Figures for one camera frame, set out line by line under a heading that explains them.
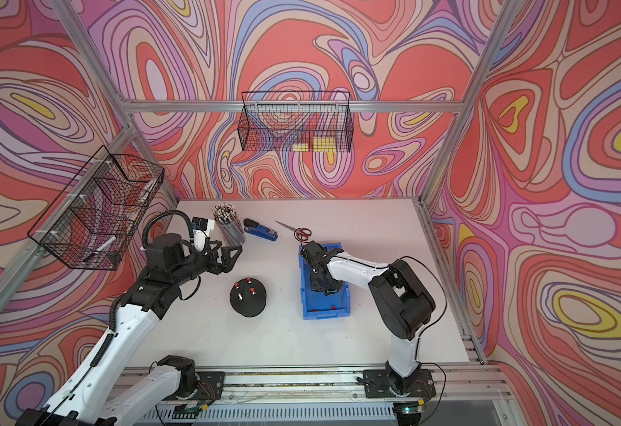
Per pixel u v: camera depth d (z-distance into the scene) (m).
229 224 0.94
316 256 0.73
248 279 0.82
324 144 0.91
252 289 0.79
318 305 0.89
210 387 0.72
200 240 0.64
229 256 0.66
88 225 0.73
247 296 0.80
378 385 0.72
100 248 0.73
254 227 1.05
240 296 0.79
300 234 1.08
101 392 0.41
